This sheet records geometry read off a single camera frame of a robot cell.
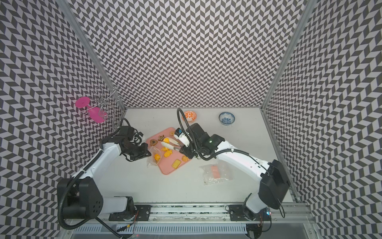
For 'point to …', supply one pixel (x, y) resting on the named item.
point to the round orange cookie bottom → (184, 158)
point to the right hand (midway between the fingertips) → (184, 150)
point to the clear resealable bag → (151, 161)
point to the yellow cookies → (157, 157)
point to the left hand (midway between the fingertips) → (150, 155)
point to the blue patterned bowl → (227, 118)
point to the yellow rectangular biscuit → (176, 163)
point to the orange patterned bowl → (191, 116)
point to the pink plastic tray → (171, 159)
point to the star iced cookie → (160, 138)
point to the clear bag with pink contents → (216, 173)
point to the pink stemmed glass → (97, 115)
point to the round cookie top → (171, 133)
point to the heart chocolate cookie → (153, 142)
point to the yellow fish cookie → (167, 153)
